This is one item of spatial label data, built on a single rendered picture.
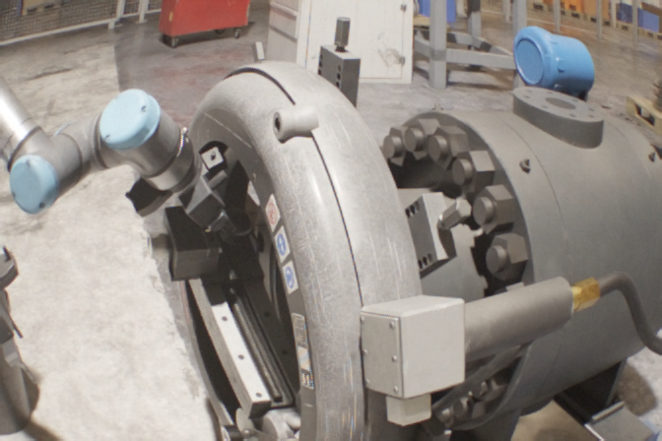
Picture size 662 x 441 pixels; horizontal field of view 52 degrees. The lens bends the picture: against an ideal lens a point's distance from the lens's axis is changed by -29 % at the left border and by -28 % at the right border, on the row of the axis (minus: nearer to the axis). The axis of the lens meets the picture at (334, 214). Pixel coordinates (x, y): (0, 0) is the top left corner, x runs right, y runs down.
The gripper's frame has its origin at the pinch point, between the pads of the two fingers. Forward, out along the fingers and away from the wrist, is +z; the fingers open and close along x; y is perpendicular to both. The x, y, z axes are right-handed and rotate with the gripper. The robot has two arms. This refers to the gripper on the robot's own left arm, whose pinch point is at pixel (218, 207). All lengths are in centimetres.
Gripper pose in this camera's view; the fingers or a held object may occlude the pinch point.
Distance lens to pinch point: 137.3
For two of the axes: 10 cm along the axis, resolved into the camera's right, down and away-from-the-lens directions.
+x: -5.2, -6.9, 5.1
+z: 3.4, 3.8, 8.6
